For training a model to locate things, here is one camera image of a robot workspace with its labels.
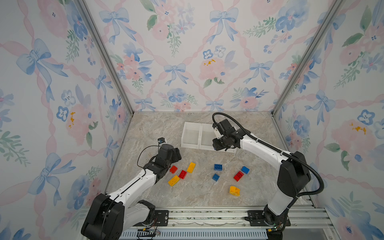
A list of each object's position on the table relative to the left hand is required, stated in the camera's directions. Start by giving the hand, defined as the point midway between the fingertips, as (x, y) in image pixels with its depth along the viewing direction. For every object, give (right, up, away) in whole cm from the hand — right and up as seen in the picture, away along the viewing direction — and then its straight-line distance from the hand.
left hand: (174, 150), depth 86 cm
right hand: (+24, +4, +2) cm, 24 cm away
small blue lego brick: (+42, -12, +4) cm, 44 cm away
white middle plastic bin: (+20, +8, +18) cm, 28 cm away
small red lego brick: (-1, -12, +3) cm, 13 cm away
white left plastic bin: (+9, +8, +20) cm, 23 cm away
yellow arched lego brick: (+33, -20, -7) cm, 40 cm away
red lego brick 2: (+37, -15, 0) cm, 40 cm away
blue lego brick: (+26, -11, +4) cm, 28 cm away
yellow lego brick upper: (+10, -11, +4) cm, 15 cm away
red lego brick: (+5, -14, +1) cm, 15 cm away
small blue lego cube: (+24, -16, -1) cm, 28 cm away
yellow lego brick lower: (0, -17, -1) cm, 17 cm away
